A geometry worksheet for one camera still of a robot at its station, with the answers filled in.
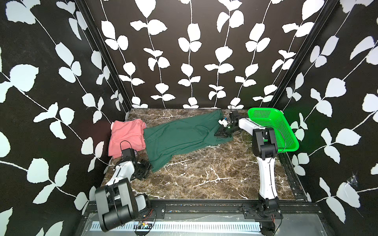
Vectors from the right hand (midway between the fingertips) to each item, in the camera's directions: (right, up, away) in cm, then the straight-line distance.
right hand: (215, 133), depth 103 cm
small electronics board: (-40, -43, -33) cm, 67 cm away
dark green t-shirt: (-35, -3, 0) cm, 35 cm away
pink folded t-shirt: (-62, -1, -5) cm, 62 cm away
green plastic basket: (+48, -4, -5) cm, 49 cm away
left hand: (-41, -19, -16) cm, 47 cm away
